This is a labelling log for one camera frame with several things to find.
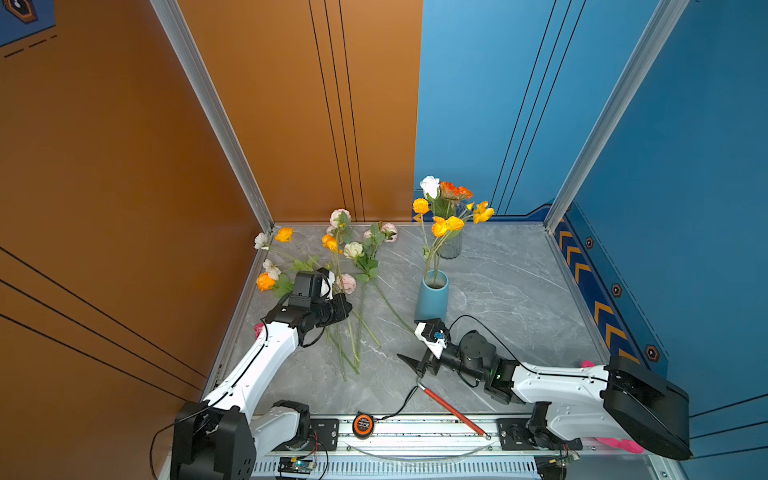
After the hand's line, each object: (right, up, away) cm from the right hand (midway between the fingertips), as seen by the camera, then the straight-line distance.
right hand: (406, 338), depth 76 cm
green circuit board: (-27, -29, -5) cm, 40 cm away
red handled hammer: (+6, -15, +3) cm, 17 cm away
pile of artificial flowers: (-19, +20, +32) cm, 43 cm away
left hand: (-15, +8, +8) cm, 19 cm away
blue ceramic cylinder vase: (+7, +10, +3) cm, 13 cm away
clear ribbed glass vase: (+18, +25, +39) cm, 50 cm away
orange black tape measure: (-11, -20, -3) cm, 23 cm away
